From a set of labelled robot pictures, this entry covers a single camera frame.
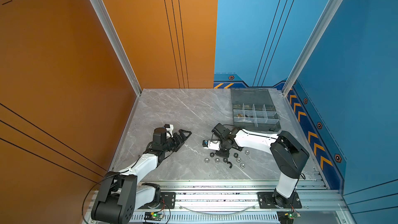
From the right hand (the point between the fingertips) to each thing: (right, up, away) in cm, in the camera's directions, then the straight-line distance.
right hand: (217, 151), depth 90 cm
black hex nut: (+10, -2, -3) cm, 11 cm away
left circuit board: (-32, -24, -19) cm, 44 cm away
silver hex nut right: (+17, -1, -1) cm, 17 cm away
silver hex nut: (0, -4, -5) cm, 6 cm away
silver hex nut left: (-6, -4, -5) cm, 9 cm away
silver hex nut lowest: (+13, -6, -6) cm, 16 cm away
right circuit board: (+30, -24, -19) cm, 44 cm away
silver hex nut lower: (+11, -4, -5) cm, 13 cm away
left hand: (-16, +10, -4) cm, 19 cm away
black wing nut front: (+7, -6, -6) cm, 11 cm away
